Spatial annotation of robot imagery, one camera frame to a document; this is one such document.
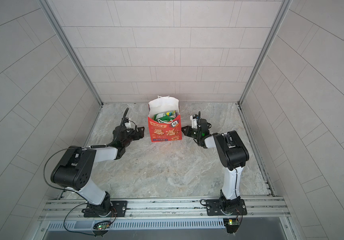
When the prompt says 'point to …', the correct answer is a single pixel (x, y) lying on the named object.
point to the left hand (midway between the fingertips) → (143, 125)
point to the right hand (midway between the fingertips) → (181, 129)
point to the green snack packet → (165, 117)
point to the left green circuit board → (101, 226)
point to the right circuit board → (231, 221)
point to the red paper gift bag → (164, 132)
